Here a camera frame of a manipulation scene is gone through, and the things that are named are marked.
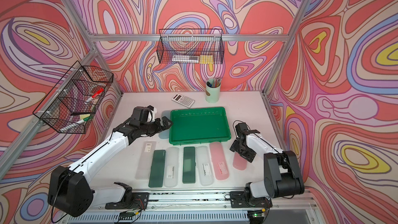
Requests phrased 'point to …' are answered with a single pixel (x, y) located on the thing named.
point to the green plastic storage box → (198, 125)
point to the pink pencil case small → (239, 162)
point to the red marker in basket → (95, 95)
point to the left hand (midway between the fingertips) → (169, 125)
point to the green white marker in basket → (74, 124)
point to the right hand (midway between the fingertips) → (241, 157)
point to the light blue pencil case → (165, 134)
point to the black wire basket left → (71, 106)
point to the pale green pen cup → (212, 90)
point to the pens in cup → (215, 83)
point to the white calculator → (183, 100)
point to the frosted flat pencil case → (143, 169)
